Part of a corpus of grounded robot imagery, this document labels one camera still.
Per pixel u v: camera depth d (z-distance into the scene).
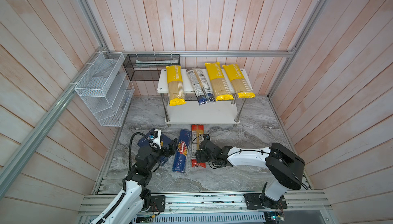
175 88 0.73
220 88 0.74
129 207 0.56
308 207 0.74
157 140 0.70
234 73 0.81
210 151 0.67
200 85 0.75
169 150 0.71
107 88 0.73
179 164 0.82
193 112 1.01
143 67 1.04
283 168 0.45
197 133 0.96
